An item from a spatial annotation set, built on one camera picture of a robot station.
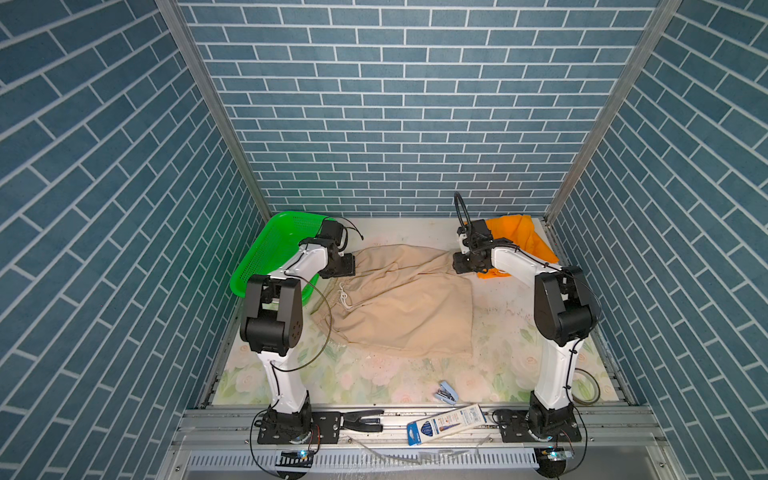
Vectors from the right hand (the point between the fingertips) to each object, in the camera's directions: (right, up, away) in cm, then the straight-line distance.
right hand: (458, 260), depth 102 cm
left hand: (-38, -3, -3) cm, 38 cm away
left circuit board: (-46, -47, -29) cm, 72 cm away
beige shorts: (-20, -12, -8) cm, 25 cm away
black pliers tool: (-31, -39, -28) cm, 57 cm away
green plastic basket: (-67, +4, +3) cm, 67 cm away
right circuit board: (+17, -47, -30) cm, 58 cm away
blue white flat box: (-14, -40, -29) cm, 52 cm away
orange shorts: (+26, +11, +10) cm, 29 cm away
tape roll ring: (+30, -34, -21) cm, 51 cm away
